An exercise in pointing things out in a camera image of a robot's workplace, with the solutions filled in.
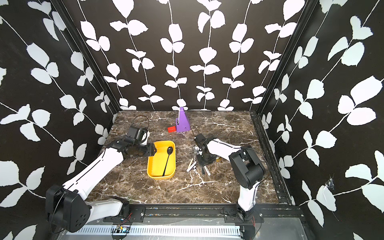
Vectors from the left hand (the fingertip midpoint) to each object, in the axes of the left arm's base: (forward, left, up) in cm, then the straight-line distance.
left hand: (153, 148), depth 83 cm
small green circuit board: (-36, +13, -14) cm, 40 cm away
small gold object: (-16, -33, +16) cm, 40 cm away
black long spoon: (+5, -7, -12) cm, 15 cm away
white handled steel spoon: (-6, -21, -13) cm, 26 cm away
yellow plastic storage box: (-4, -3, -14) cm, 15 cm away
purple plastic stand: (+25, -16, -6) cm, 30 cm away
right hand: (-3, -28, -13) cm, 31 cm away
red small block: (+23, -7, -13) cm, 28 cm away
